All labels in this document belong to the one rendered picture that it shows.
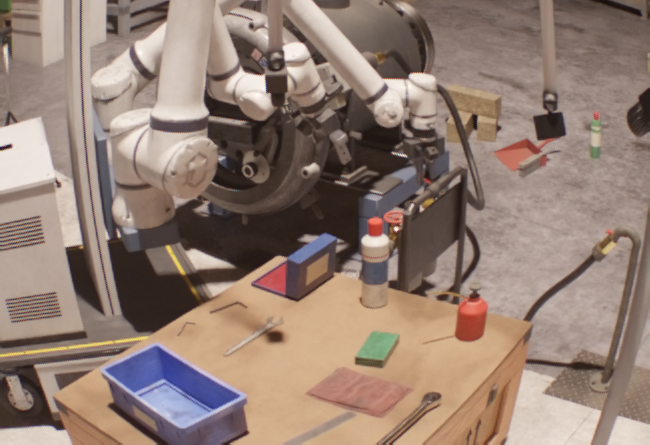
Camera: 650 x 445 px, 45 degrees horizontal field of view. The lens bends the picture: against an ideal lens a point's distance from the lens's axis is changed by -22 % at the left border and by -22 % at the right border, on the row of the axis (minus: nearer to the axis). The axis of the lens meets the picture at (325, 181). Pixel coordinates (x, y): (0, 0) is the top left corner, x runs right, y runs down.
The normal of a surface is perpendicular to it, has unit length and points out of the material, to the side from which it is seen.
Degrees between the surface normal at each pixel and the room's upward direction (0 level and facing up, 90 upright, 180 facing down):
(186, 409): 0
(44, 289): 90
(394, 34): 59
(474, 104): 90
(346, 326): 0
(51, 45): 90
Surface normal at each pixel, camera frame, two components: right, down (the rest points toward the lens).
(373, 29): 0.59, -0.46
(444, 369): -0.03, -0.91
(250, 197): -0.57, 0.34
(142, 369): 0.75, 0.25
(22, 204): 0.39, 0.36
